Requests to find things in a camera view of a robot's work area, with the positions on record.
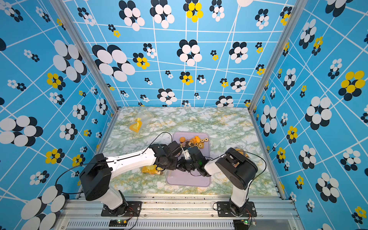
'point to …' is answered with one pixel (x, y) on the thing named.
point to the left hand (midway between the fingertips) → (176, 165)
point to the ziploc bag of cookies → (144, 118)
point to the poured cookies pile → (195, 141)
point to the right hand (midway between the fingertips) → (174, 166)
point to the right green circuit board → (241, 223)
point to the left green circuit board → (118, 223)
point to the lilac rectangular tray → (178, 177)
